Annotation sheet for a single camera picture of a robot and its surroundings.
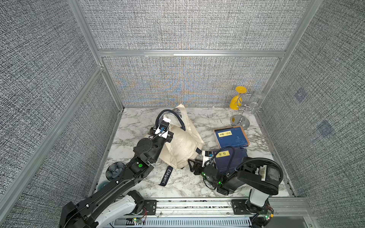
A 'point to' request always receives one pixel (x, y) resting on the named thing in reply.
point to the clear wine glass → (254, 105)
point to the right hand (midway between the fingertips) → (190, 158)
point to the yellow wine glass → (236, 101)
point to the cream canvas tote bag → (187, 141)
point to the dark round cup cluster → (112, 168)
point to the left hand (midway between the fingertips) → (170, 116)
